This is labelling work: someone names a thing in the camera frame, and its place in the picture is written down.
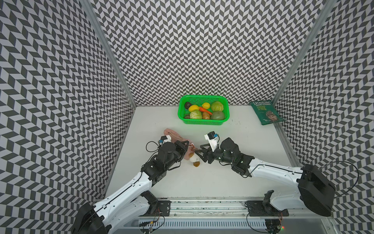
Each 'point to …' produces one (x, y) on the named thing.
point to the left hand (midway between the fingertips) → (190, 142)
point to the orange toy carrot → (201, 109)
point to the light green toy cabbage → (216, 106)
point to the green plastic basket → (183, 114)
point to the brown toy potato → (205, 115)
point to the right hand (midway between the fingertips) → (198, 151)
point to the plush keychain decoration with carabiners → (193, 157)
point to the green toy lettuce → (196, 114)
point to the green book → (266, 112)
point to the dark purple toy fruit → (187, 105)
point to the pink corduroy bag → (175, 137)
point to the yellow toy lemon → (206, 105)
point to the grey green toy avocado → (217, 115)
